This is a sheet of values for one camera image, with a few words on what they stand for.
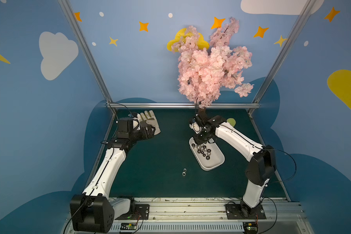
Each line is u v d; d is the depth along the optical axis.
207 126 0.62
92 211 0.39
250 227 0.73
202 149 0.98
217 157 0.95
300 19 0.75
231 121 1.16
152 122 1.14
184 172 0.88
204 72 0.66
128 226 0.72
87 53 0.85
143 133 0.70
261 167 0.47
